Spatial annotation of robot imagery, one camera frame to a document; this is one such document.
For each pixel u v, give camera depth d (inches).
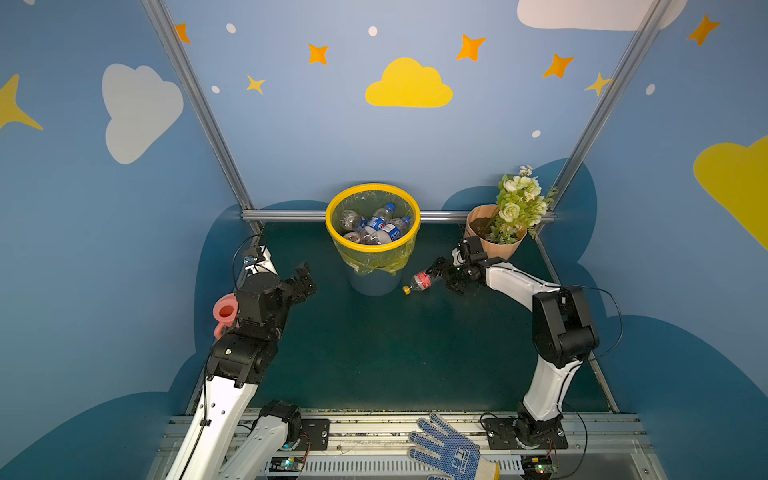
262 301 18.0
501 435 29.4
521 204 35.4
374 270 32.4
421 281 39.7
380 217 35.9
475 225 42.1
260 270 21.4
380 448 29.0
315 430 29.6
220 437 15.7
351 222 35.1
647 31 28.4
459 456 28.2
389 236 32.3
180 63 29.9
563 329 20.2
